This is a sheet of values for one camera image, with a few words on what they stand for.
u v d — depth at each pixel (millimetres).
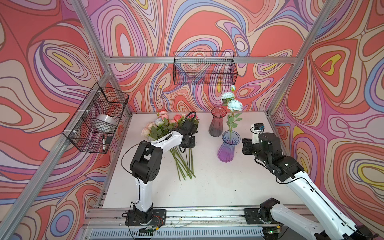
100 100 746
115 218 750
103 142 719
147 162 511
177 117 1098
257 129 618
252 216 732
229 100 754
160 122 1046
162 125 1068
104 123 702
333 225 388
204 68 960
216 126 979
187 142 801
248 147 638
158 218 723
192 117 829
